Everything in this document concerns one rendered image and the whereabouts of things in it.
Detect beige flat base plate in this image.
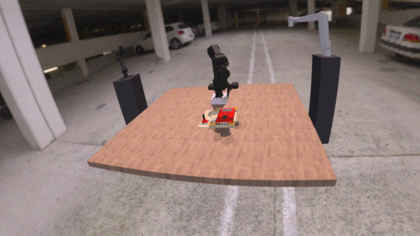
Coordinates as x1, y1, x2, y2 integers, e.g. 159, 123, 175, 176
198, 108, 237, 128

